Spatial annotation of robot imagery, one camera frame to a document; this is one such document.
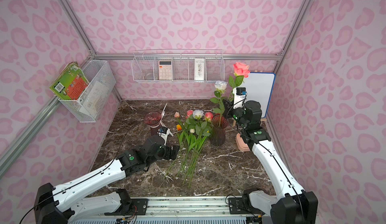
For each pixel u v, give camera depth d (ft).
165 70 3.05
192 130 3.21
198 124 3.23
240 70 1.94
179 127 3.30
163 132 2.18
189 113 3.48
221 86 2.57
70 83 2.35
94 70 2.63
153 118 2.89
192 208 2.42
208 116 3.39
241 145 2.98
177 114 3.54
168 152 2.20
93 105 2.68
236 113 2.06
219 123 2.78
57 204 1.29
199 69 3.04
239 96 2.00
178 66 3.24
